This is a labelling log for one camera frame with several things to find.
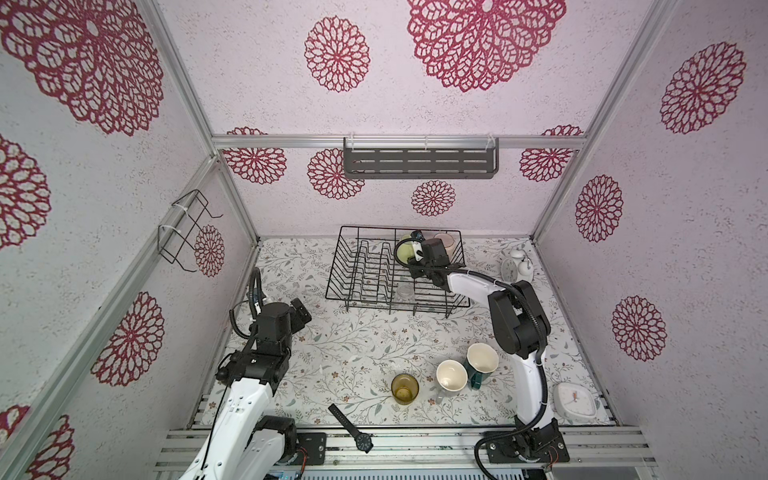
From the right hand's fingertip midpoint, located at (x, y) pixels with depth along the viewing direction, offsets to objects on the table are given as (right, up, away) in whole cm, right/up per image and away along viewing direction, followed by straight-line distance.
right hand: (415, 253), depth 103 cm
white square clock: (+39, -40, -25) cm, 61 cm away
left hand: (-38, -17, -22) cm, 47 cm away
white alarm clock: (+33, -5, -5) cm, 34 cm away
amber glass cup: (-5, -39, -20) cm, 44 cm away
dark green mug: (+17, -31, -19) cm, 40 cm away
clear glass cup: (-4, -13, -4) cm, 14 cm away
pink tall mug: (+11, +3, -3) cm, 12 cm away
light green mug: (-3, +1, +1) cm, 3 cm away
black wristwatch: (-16, -48, -28) cm, 58 cm away
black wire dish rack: (-17, -7, +6) cm, 19 cm away
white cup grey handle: (+7, -34, -22) cm, 42 cm away
